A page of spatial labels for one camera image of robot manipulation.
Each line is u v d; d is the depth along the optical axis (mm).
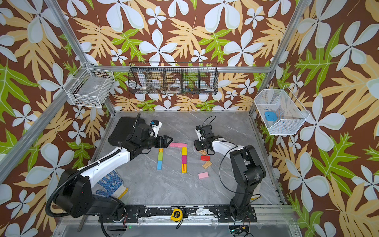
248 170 485
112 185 829
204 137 763
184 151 958
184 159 956
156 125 750
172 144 811
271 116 827
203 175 866
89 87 849
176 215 720
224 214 736
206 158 951
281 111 837
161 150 961
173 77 968
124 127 1057
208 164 908
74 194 420
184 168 887
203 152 958
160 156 945
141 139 649
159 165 908
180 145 993
